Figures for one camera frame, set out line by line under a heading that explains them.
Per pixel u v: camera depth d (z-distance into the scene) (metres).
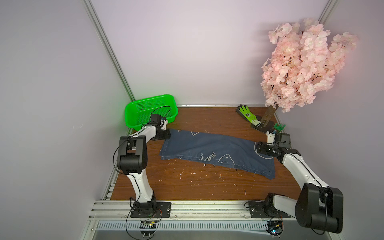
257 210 0.72
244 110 1.17
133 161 0.52
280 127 1.07
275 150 0.64
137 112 1.16
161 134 0.86
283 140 0.67
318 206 0.40
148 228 0.72
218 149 0.95
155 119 0.82
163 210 0.73
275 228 0.70
